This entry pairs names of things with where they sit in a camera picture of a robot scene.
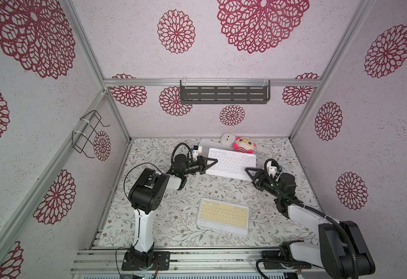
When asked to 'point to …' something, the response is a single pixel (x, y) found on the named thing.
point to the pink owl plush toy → (244, 145)
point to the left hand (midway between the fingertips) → (218, 161)
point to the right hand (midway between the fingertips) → (246, 171)
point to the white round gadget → (228, 138)
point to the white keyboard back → (206, 144)
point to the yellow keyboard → (223, 216)
